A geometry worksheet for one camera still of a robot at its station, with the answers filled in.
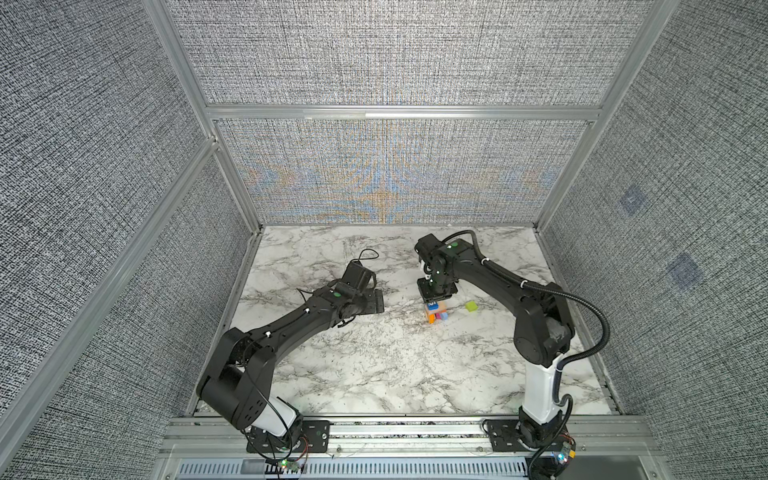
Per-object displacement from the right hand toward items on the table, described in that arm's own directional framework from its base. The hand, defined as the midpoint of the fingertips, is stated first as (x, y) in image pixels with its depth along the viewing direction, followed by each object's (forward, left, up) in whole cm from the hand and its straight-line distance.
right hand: (429, 297), depth 91 cm
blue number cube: (-4, 0, +1) cm, 4 cm away
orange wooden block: (-5, -1, -5) cm, 7 cm away
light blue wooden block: (-4, -4, -4) cm, 7 cm away
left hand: (-2, +17, +1) cm, 18 cm away
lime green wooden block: (+1, -14, -7) cm, 16 cm away
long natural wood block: (-3, -4, -1) cm, 5 cm away
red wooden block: (-4, 0, -2) cm, 5 cm away
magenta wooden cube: (-3, -3, -6) cm, 7 cm away
